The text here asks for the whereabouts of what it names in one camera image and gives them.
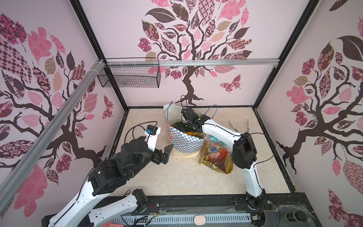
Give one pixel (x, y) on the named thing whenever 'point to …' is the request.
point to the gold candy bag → (216, 155)
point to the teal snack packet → (214, 138)
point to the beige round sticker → (199, 220)
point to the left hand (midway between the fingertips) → (162, 145)
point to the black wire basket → (133, 72)
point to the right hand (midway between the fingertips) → (179, 126)
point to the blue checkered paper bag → (183, 144)
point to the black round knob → (296, 215)
